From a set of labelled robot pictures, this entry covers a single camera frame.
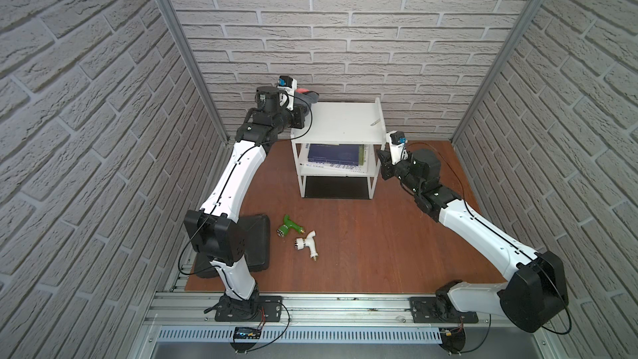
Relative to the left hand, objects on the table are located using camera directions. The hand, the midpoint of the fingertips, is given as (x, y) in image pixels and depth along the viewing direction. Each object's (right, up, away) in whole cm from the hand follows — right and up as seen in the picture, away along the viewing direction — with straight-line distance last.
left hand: (294, 101), depth 78 cm
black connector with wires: (+48, -72, -7) cm, 87 cm away
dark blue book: (+14, -17, +11) cm, 24 cm away
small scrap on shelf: (+27, -7, 0) cm, 27 cm away
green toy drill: (-4, -43, +12) cm, 44 cm away
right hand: (+28, -16, 0) cm, 32 cm away
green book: (+23, -17, +11) cm, 31 cm away
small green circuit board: (-13, -70, -6) cm, 72 cm away
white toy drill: (+4, -48, +8) cm, 49 cm away
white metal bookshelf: (+15, -13, -5) cm, 20 cm away
